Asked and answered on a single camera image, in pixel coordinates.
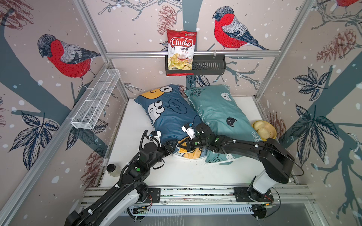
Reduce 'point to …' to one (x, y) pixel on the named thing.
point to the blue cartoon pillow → (168, 108)
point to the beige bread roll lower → (263, 133)
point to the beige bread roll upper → (259, 124)
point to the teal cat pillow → (218, 108)
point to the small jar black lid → (111, 167)
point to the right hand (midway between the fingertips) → (179, 145)
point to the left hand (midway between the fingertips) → (178, 140)
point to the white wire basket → (85, 113)
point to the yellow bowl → (269, 127)
